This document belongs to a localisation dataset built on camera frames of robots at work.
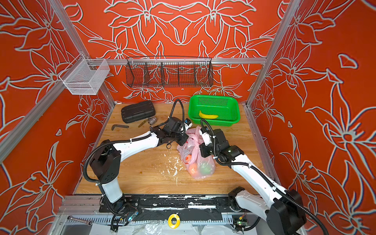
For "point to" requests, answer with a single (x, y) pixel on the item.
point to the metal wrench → (89, 223)
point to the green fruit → (206, 169)
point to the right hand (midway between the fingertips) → (200, 144)
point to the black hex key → (119, 126)
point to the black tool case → (140, 111)
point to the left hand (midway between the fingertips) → (188, 135)
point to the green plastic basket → (225, 106)
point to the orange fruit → (193, 169)
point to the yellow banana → (207, 116)
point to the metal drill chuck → (151, 121)
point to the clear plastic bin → (85, 76)
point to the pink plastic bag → (198, 166)
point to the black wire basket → (169, 72)
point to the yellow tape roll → (178, 221)
